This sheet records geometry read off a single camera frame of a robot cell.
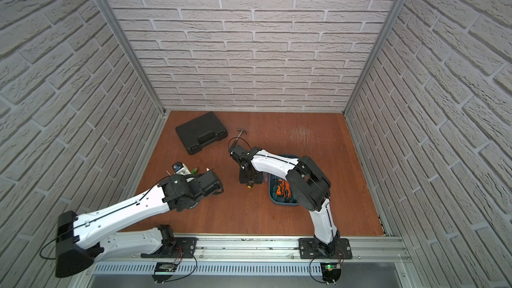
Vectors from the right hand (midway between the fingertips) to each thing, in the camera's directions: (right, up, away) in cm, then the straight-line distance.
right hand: (250, 180), depth 90 cm
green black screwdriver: (+19, -7, -6) cm, 21 cm away
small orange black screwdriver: (+14, -2, -3) cm, 15 cm away
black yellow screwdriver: (-1, -2, -3) cm, 4 cm away
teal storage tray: (+13, -4, -6) cm, 15 cm away
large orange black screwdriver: (+16, -4, -5) cm, 18 cm away
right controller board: (+31, -28, -20) cm, 46 cm away
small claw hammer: (-7, +21, +18) cm, 29 cm away
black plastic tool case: (-30, +22, +13) cm, 39 cm away
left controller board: (-30, -26, -21) cm, 45 cm away
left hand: (-16, +3, -14) cm, 22 cm away
